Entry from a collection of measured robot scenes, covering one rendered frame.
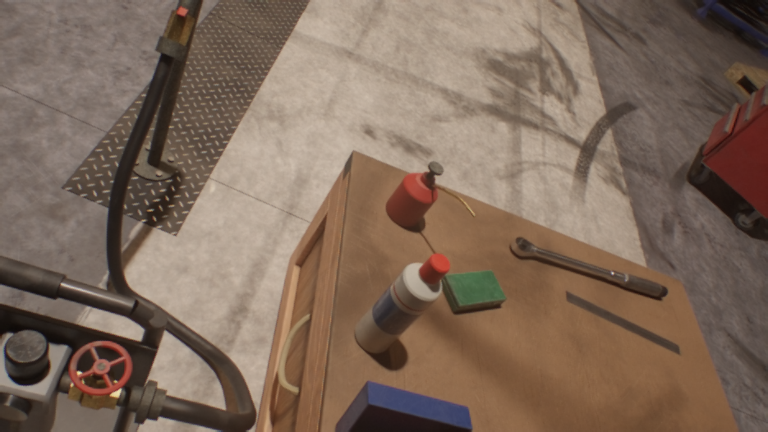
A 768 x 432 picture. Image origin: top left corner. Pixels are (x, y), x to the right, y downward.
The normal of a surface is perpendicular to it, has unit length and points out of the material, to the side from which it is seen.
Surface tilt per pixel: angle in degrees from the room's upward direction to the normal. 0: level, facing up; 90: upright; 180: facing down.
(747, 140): 90
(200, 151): 0
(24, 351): 0
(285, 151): 0
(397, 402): 13
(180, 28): 50
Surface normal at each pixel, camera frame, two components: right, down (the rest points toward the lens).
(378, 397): 0.44, -0.75
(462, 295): 0.44, -0.60
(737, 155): -0.56, 0.39
